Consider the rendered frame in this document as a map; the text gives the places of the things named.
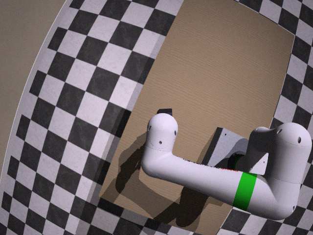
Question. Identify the black power strip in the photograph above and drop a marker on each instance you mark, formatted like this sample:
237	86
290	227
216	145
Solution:
167	111

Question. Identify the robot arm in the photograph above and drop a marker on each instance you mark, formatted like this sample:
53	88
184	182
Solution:
266	184

